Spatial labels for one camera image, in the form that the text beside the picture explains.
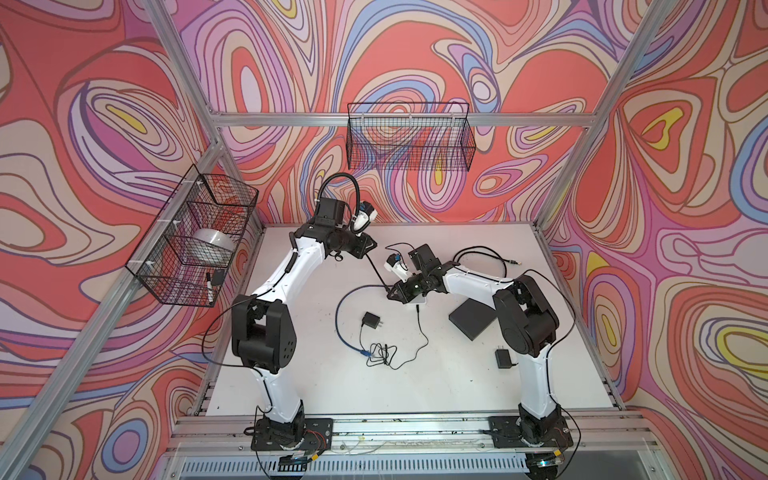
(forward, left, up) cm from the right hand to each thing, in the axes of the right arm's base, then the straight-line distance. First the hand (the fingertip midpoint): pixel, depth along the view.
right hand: (393, 300), depth 95 cm
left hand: (+10, +5, +18) cm, 21 cm away
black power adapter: (-17, +4, -1) cm, 18 cm away
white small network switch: (-4, -7, +7) cm, 11 cm away
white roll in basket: (+2, +45, +29) cm, 54 cm away
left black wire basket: (-1, +52, +26) cm, 59 cm away
